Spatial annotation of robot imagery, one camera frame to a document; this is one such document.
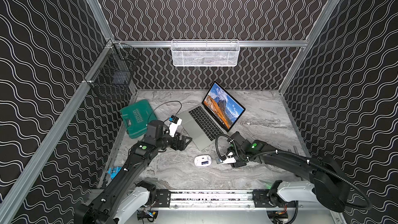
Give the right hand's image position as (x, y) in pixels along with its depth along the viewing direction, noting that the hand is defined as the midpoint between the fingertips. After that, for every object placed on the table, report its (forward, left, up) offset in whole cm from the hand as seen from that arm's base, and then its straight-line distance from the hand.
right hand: (230, 153), depth 85 cm
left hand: (+2, +22, +14) cm, 26 cm away
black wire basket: (+38, +69, +24) cm, 82 cm away
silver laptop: (+27, +7, -1) cm, 27 cm away
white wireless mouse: (-4, +15, -2) cm, 16 cm away
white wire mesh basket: (+59, +14, +26) cm, 66 cm away
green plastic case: (+22, +57, +4) cm, 61 cm away
